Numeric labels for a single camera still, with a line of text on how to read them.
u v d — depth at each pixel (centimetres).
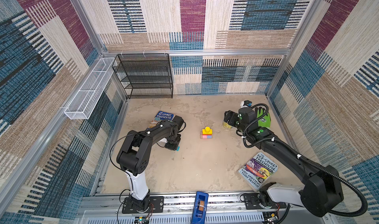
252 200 74
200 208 67
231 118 73
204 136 94
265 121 104
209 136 94
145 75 109
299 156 46
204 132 94
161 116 105
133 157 49
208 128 92
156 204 73
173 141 80
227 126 74
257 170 81
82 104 71
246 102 72
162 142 86
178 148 91
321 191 40
